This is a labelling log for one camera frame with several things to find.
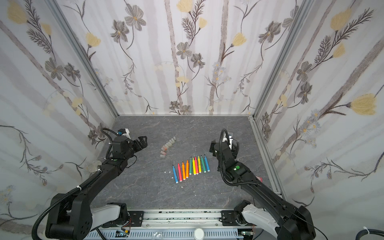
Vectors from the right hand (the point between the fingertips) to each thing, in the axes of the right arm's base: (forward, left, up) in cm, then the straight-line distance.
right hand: (220, 140), depth 78 cm
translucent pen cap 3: (+10, +30, -23) cm, 39 cm away
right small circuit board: (-40, -14, -21) cm, 47 cm away
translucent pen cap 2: (+13, +30, -24) cm, 41 cm away
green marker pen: (-6, +15, -22) cm, 27 cm away
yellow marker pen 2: (-5, +9, -22) cm, 25 cm away
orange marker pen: (-9, +19, -23) cm, 31 cm away
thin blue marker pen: (-12, +24, -22) cm, 35 cm away
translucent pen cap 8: (+3, +34, -24) cm, 41 cm away
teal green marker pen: (-5, +7, -22) cm, 24 cm away
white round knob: (-41, +11, -11) cm, 43 cm away
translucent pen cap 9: (+1, +34, -25) cm, 42 cm away
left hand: (+6, +47, -7) cm, 48 cm away
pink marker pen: (-11, +21, -23) cm, 33 cm away
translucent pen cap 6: (+7, +33, -24) cm, 42 cm away
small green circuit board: (-41, +49, -25) cm, 69 cm away
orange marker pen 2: (-8, +17, -22) cm, 29 cm away
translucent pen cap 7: (+6, +34, -25) cm, 42 cm away
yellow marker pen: (-6, +13, -22) cm, 27 cm away
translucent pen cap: (+14, +29, -24) cm, 40 cm away
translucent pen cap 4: (+9, +31, -23) cm, 40 cm away
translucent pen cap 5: (+9, +33, -24) cm, 41 cm away
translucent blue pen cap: (+16, +28, -24) cm, 40 cm away
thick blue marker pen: (-3, +5, -22) cm, 23 cm away
